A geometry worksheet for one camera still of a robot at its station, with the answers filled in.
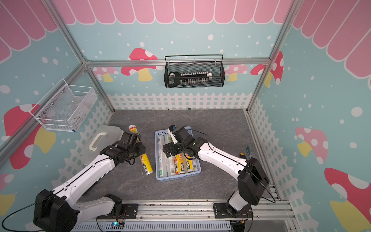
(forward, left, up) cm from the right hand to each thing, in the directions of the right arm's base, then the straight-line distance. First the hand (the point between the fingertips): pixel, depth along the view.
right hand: (170, 147), depth 80 cm
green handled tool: (+6, -50, -17) cm, 54 cm away
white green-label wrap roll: (-3, +1, -12) cm, 13 cm away
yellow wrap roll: (-6, +14, -3) cm, 16 cm away
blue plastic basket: (-14, -1, -10) cm, 17 cm away
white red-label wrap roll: (+3, +8, -12) cm, 15 cm away
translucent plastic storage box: (+9, +45, -3) cm, 46 cm away
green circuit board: (-34, +27, -19) cm, 48 cm away
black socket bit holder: (+38, -2, +19) cm, 42 cm away
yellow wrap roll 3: (-7, -10, -9) cm, 15 cm away
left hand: (0, +16, -4) cm, 17 cm away
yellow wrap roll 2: (-6, -5, -9) cm, 12 cm away
